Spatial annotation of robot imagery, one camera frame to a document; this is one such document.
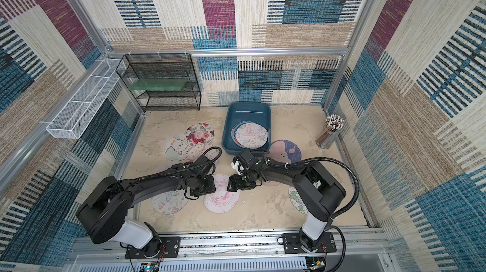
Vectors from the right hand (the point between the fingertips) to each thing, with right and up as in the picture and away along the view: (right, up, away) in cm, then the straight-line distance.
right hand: (238, 191), depth 87 cm
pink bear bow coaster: (+12, +12, -26) cm, 31 cm away
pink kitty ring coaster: (-7, -3, -2) cm, 8 cm away
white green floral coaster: (+26, -3, -2) cm, 26 cm away
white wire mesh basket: (-61, +31, -17) cm, 70 cm away
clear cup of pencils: (+43, +29, +2) cm, 52 cm away
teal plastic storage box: (-1, +38, +32) cm, 50 cm away
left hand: (-11, -1, 0) cm, 11 cm away
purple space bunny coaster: (+23, +16, +13) cm, 31 cm away
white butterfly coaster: (-30, -4, -2) cm, 30 cm away
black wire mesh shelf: (-39, +61, +14) cm, 74 cm away
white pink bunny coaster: (+7, +24, +18) cm, 31 cm away
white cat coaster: (-34, +18, +15) cm, 41 cm away
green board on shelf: (-41, +51, +10) cm, 66 cm away
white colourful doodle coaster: (-22, +17, +15) cm, 31 cm away
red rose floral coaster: (-23, +25, +21) cm, 40 cm away
